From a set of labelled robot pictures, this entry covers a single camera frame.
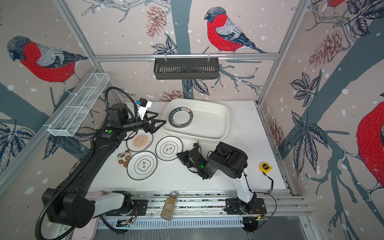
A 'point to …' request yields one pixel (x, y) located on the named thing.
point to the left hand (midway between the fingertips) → (159, 118)
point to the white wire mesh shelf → (70, 121)
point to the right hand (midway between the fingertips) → (175, 156)
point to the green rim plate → (180, 117)
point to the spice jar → (169, 207)
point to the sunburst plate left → (139, 141)
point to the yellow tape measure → (265, 167)
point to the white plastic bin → (199, 119)
